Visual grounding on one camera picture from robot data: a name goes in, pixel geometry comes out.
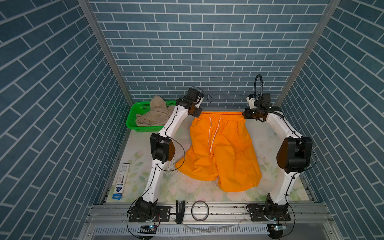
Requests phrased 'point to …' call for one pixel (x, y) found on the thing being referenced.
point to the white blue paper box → (121, 186)
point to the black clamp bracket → (179, 211)
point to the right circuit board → (278, 227)
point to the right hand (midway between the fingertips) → (243, 110)
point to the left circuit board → (148, 229)
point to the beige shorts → (158, 115)
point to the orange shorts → (220, 149)
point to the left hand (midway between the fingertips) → (196, 110)
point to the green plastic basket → (139, 107)
